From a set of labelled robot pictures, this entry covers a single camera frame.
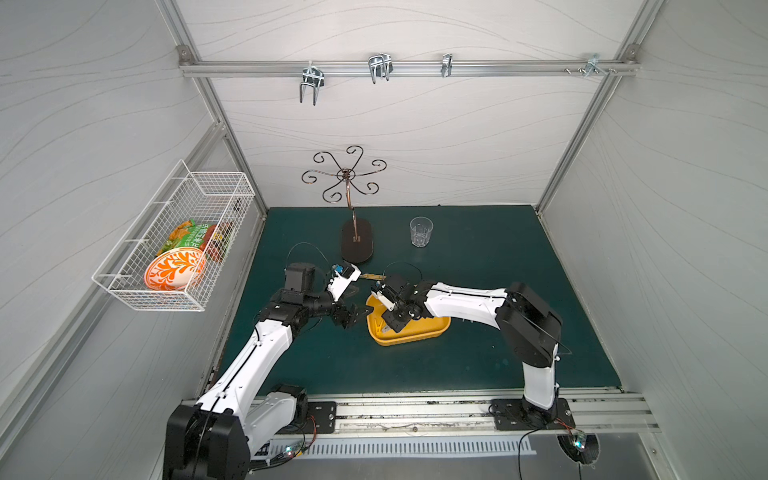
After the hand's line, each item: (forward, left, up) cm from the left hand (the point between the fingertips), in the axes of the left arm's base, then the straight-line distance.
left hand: (363, 300), depth 77 cm
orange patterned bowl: (-2, +39, +17) cm, 43 cm away
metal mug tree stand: (+33, +6, -13) cm, 36 cm away
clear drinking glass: (+36, -17, -14) cm, 43 cm away
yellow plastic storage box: (-3, -5, -15) cm, 16 cm away
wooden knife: (+18, -1, -16) cm, 24 cm away
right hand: (+3, -8, -14) cm, 17 cm away
